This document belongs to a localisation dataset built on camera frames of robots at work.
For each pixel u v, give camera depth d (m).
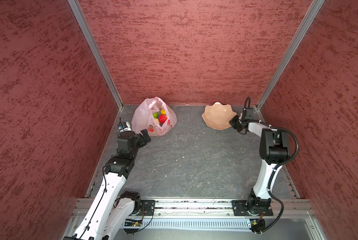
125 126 0.63
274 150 0.56
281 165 0.57
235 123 0.95
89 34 0.81
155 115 1.08
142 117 0.93
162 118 1.05
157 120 1.05
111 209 0.45
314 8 0.71
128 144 0.53
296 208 0.76
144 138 0.68
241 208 0.74
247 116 0.83
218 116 1.11
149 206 0.75
